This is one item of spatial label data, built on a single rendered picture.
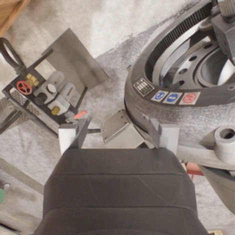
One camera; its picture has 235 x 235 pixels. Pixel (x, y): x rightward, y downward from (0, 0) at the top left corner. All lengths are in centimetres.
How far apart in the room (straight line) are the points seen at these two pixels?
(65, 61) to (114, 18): 46
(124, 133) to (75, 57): 90
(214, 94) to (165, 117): 10
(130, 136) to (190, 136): 20
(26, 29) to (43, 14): 17
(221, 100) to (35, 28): 120
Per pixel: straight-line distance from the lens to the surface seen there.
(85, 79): 132
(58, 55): 131
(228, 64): 78
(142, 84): 50
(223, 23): 40
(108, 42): 118
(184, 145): 34
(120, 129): 46
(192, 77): 65
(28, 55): 144
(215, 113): 31
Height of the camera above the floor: 112
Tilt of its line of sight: 49 degrees down
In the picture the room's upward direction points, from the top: 171 degrees counter-clockwise
